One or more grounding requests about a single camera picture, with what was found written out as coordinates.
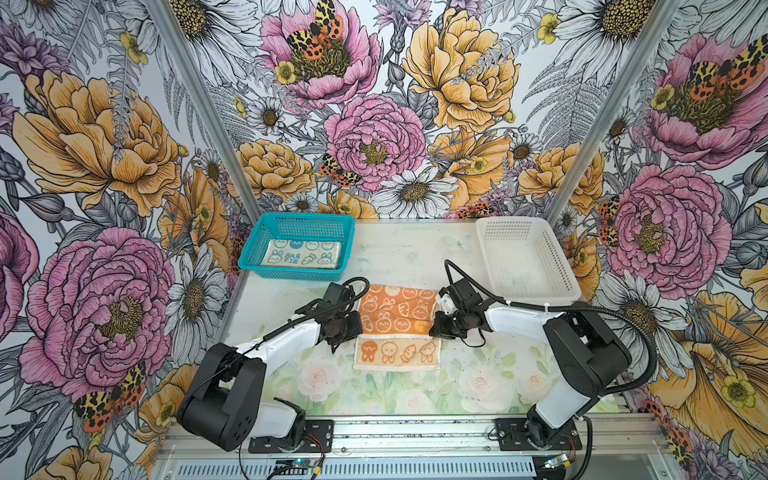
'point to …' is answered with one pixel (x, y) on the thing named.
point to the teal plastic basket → (300, 226)
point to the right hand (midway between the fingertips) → (433, 340)
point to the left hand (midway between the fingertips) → (357, 338)
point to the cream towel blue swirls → (303, 254)
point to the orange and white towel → (396, 326)
